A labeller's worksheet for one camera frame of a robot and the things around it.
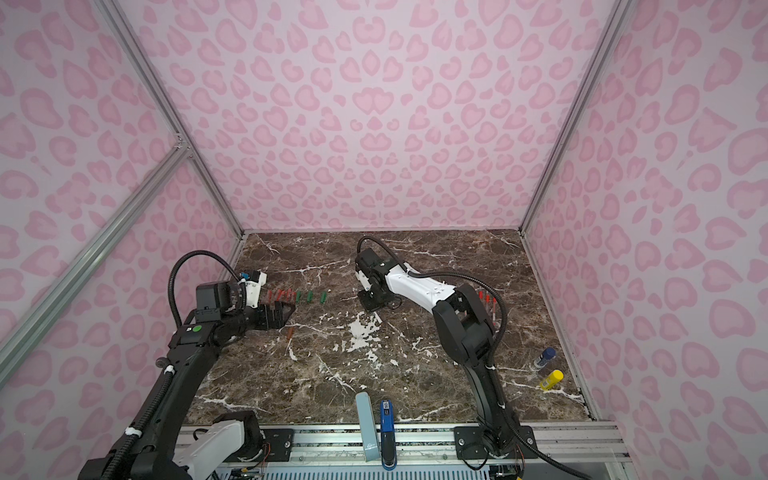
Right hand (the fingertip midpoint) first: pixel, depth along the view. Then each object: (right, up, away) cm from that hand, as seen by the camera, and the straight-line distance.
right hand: (371, 304), depth 93 cm
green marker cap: (-25, +2, +8) cm, 26 cm away
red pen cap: (-29, +2, +8) cm, 30 cm away
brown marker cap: (-25, -8, -1) cm, 26 cm away
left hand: (-24, +3, -13) cm, 27 cm away
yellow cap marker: (+47, -16, -18) cm, 53 cm away
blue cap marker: (+48, -11, -13) cm, 51 cm away
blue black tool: (+6, -28, -21) cm, 36 cm away
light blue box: (0, -28, -19) cm, 33 cm away
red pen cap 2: (-28, +2, +8) cm, 29 cm away
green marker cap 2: (-21, +1, +8) cm, 23 cm away
